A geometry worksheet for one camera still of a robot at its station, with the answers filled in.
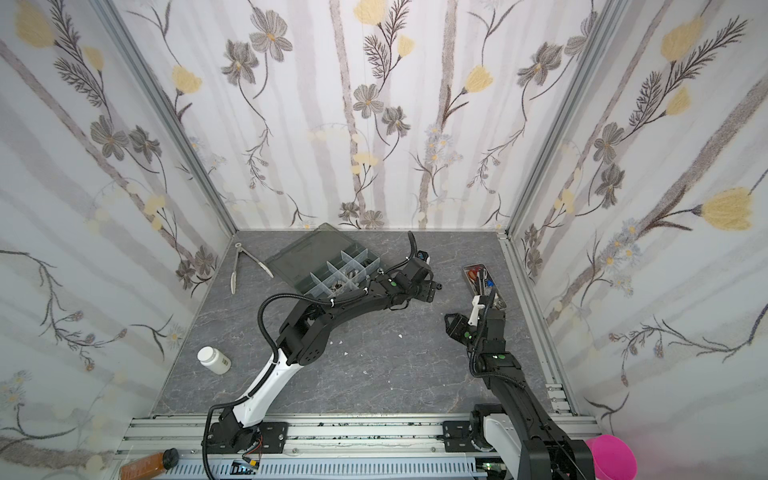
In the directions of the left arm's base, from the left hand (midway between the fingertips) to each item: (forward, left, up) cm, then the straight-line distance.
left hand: (424, 278), depth 98 cm
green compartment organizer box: (+9, +34, -3) cm, 36 cm away
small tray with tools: (+2, -21, -5) cm, 22 cm away
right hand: (-15, -4, +4) cm, 16 cm away
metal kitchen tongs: (+22, +70, -9) cm, 73 cm away
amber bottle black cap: (-49, +68, -4) cm, 84 cm away
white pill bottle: (-26, +60, -1) cm, 66 cm away
